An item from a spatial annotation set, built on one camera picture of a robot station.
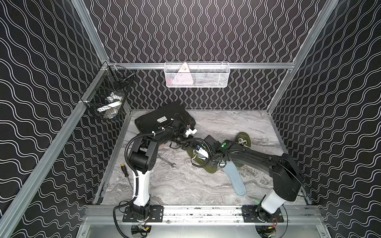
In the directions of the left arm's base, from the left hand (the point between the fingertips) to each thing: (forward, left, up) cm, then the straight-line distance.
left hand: (199, 146), depth 88 cm
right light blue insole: (-14, -22, -10) cm, 28 cm away
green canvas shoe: (-15, -4, +7) cm, 17 cm away
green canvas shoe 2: (+10, -29, -4) cm, 31 cm away
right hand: (-5, -8, -3) cm, 9 cm away
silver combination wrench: (-7, +15, -12) cm, 21 cm away
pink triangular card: (+32, +12, +25) cm, 42 cm away
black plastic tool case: (+23, +28, -4) cm, 36 cm away
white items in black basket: (+7, +45, +24) cm, 51 cm away
